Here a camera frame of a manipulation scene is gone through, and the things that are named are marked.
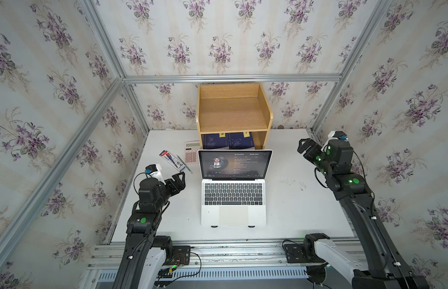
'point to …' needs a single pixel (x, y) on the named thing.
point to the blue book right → (237, 141)
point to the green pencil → (185, 165)
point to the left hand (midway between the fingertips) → (181, 177)
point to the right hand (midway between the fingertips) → (310, 145)
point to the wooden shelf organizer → (234, 115)
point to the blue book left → (213, 141)
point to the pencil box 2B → (167, 156)
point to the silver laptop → (233, 187)
